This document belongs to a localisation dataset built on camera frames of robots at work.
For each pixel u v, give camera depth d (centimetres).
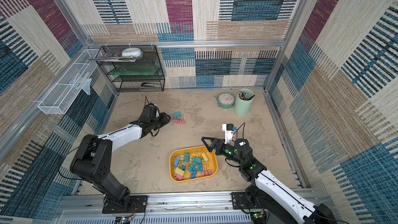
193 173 81
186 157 84
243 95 94
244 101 94
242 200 74
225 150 67
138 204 73
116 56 92
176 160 85
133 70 99
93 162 46
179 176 78
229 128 70
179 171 78
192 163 83
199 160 83
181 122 102
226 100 111
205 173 80
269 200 58
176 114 105
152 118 75
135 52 88
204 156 85
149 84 112
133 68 99
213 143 66
